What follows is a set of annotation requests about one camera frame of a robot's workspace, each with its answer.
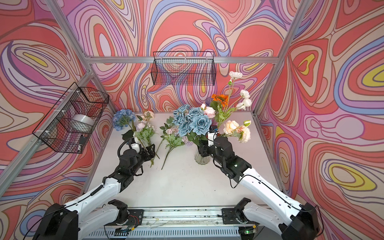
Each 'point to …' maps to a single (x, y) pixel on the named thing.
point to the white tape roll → (82, 122)
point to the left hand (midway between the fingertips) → (151, 145)
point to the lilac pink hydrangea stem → (173, 139)
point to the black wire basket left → (70, 123)
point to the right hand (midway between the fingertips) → (201, 143)
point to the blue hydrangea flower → (123, 117)
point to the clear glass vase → (200, 159)
